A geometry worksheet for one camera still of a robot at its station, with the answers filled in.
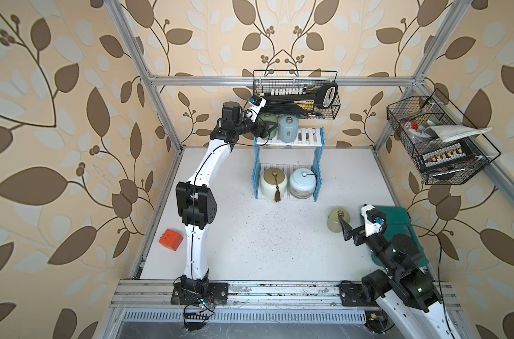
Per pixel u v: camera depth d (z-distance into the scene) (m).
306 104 0.82
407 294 0.50
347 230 0.63
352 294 0.74
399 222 0.89
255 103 0.73
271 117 0.82
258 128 0.77
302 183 0.91
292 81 0.91
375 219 0.56
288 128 0.80
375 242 0.60
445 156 0.68
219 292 0.74
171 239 0.82
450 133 0.63
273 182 0.91
